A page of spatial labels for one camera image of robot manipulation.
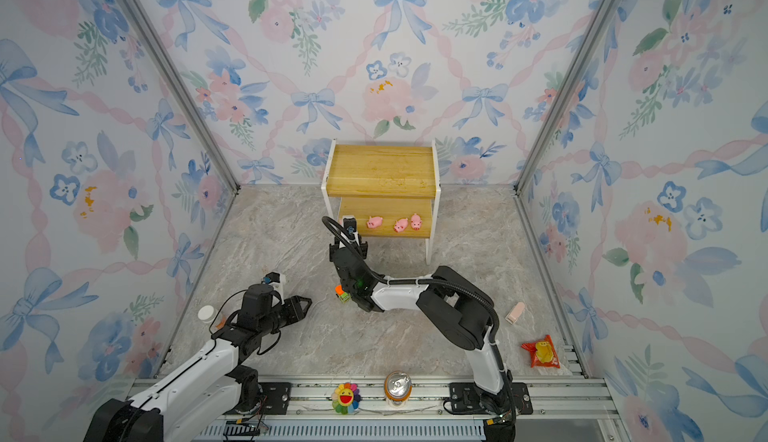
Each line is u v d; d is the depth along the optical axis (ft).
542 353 2.56
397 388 2.18
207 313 2.64
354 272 2.17
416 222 2.86
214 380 1.80
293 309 2.51
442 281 1.73
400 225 2.81
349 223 2.39
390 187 2.46
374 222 2.84
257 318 2.18
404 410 2.39
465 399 2.40
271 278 2.58
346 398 2.41
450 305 1.67
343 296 2.93
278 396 2.44
